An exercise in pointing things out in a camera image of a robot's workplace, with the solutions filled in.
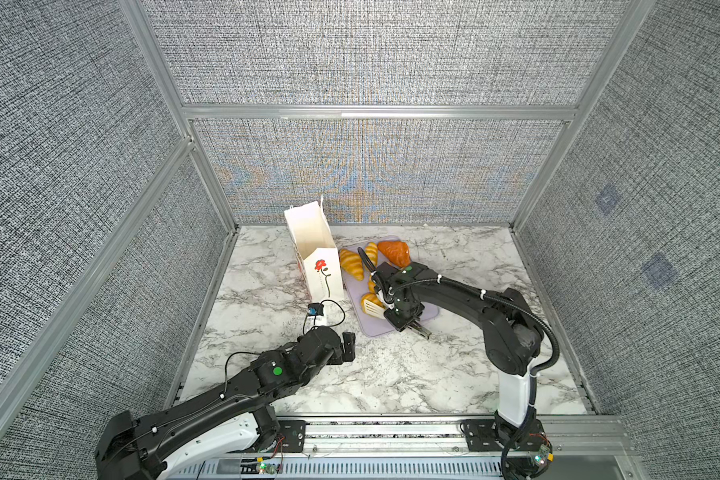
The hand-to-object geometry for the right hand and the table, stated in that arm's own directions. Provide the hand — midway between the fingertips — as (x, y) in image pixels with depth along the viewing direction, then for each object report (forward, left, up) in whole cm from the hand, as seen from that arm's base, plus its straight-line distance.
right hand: (401, 321), depth 90 cm
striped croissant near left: (+4, +9, +3) cm, 11 cm away
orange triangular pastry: (+27, -1, +1) cm, 27 cm away
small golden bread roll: (+30, +8, -1) cm, 31 cm away
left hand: (-10, +17, +8) cm, 21 cm away
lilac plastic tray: (+1, +10, -3) cm, 10 cm away
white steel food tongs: (-4, -3, +6) cm, 8 cm away
